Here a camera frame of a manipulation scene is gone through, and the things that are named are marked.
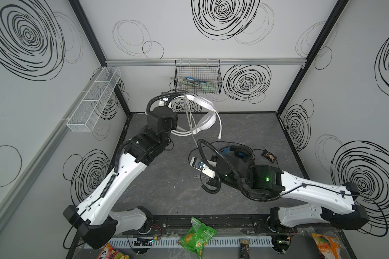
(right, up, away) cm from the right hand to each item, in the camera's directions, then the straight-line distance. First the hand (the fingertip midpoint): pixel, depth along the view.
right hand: (199, 163), depth 60 cm
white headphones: (+1, +19, +11) cm, 22 cm away
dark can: (+19, -37, +5) cm, 42 cm away
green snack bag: (0, -31, +6) cm, 32 cm away
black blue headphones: (+23, -4, +26) cm, 35 cm away
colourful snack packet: (-37, -37, +4) cm, 52 cm away
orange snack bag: (+53, -35, +4) cm, 63 cm away
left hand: (-14, +21, +4) cm, 26 cm away
